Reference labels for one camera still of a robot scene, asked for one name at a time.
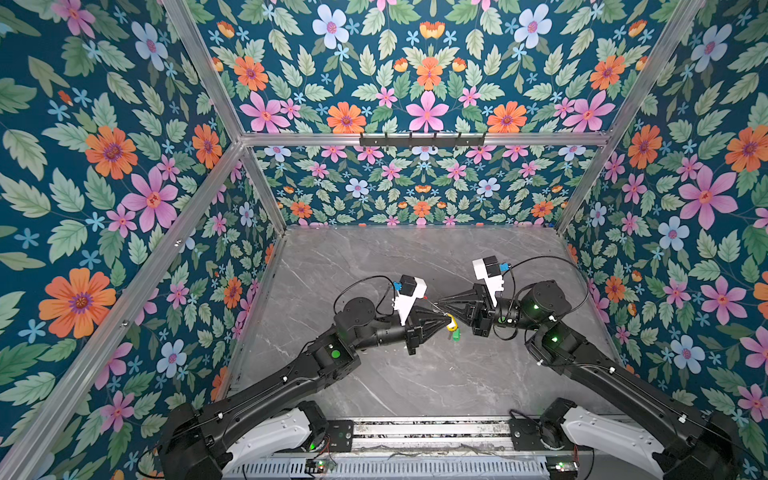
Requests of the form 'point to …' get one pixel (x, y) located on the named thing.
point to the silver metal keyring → (441, 311)
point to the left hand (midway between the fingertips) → (453, 320)
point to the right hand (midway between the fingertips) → (443, 305)
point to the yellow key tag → (453, 326)
